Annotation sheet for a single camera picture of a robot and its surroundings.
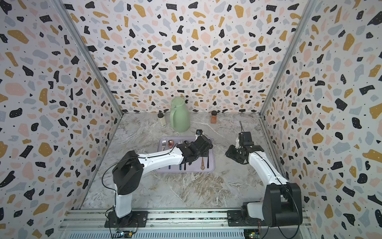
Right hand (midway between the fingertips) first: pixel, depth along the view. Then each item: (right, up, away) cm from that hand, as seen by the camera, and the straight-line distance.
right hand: (228, 153), depth 87 cm
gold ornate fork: (-15, -9, +5) cm, 18 cm away
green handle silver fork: (-31, +5, +16) cm, 35 cm away
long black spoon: (-12, -7, +7) cm, 15 cm away
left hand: (-12, +4, +1) cm, 12 cm away
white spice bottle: (-45, +21, +22) cm, 54 cm away
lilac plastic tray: (-14, -8, +7) cm, 18 cm away
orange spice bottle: (-6, +23, +26) cm, 35 cm away
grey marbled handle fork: (-42, +6, +16) cm, 45 cm away
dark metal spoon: (-26, -9, +5) cm, 28 cm away
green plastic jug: (-30, +23, +8) cm, 39 cm away
